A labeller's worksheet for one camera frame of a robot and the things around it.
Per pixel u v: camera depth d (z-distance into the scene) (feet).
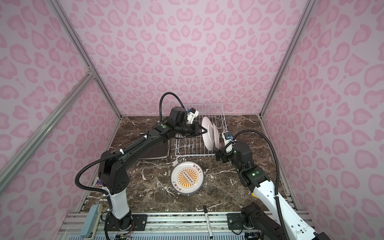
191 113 2.44
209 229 2.31
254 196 2.65
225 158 2.18
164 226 2.37
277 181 1.61
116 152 1.63
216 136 2.87
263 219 1.86
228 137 2.05
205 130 2.56
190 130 2.32
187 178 2.84
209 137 2.63
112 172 1.54
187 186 2.75
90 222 2.27
